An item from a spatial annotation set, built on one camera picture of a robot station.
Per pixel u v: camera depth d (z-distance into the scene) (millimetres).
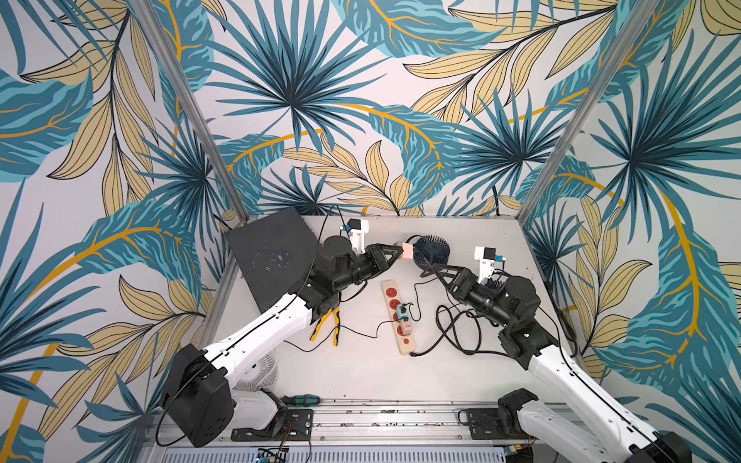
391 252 715
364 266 633
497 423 728
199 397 393
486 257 663
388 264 647
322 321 903
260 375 744
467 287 628
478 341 878
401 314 858
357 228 674
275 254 1027
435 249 1027
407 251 707
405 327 837
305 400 753
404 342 856
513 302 558
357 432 733
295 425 736
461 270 624
